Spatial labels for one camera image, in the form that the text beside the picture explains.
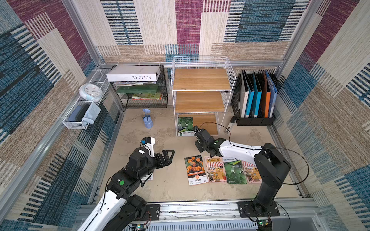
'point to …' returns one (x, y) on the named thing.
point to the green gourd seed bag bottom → (185, 126)
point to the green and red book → (148, 96)
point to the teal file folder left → (249, 107)
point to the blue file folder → (273, 90)
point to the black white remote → (230, 125)
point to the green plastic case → (138, 88)
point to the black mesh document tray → (144, 103)
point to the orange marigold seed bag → (195, 170)
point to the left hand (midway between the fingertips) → (168, 152)
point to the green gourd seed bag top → (234, 171)
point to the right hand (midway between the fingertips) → (200, 139)
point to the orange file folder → (267, 105)
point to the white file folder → (244, 95)
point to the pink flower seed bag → (150, 178)
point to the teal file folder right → (257, 97)
